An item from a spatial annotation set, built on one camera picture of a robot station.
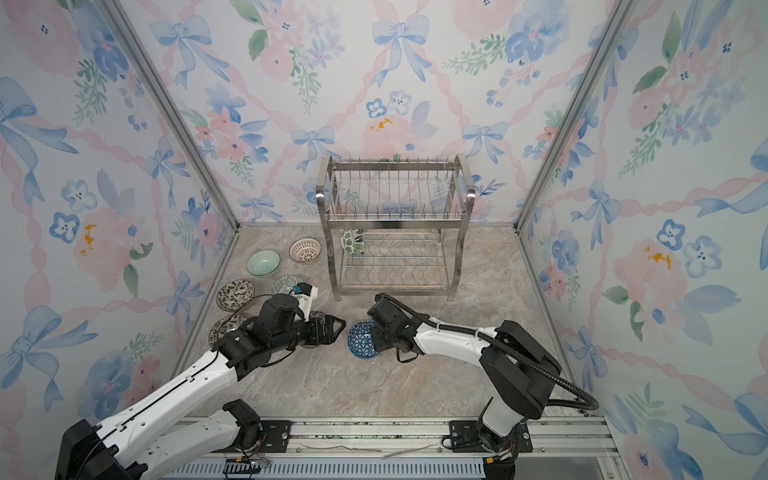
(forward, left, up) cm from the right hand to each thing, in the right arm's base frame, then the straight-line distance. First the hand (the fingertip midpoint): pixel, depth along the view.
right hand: (379, 333), depth 89 cm
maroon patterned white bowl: (+33, +29, 0) cm, 43 cm away
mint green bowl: (+26, +42, 0) cm, 50 cm away
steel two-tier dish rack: (+34, -4, +11) cm, 36 cm away
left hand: (-3, +11, +13) cm, 17 cm away
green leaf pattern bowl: (+29, +10, +9) cm, 32 cm away
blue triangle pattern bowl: (-2, +6, -2) cm, 6 cm away
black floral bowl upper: (+13, +48, 0) cm, 50 cm away
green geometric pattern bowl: (+16, +32, +1) cm, 36 cm away
